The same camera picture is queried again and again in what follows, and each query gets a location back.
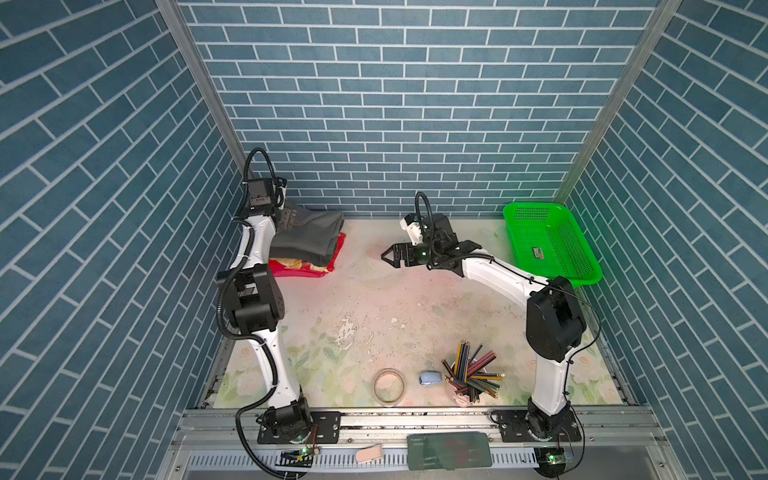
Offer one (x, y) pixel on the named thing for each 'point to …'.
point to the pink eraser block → (369, 453)
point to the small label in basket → (538, 253)
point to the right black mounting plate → (511, 428)
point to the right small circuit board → (551, 460)
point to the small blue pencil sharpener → (430, 379)
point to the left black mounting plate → (325, 428)
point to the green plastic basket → (545, 241)
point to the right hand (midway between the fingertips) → (390, 251)
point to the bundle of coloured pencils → (467, 372)
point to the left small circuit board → (295, 458)
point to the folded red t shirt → (296, 268)
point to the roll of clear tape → (388, 387)
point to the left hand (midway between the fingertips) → (272, 208)
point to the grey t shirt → (313, 239)
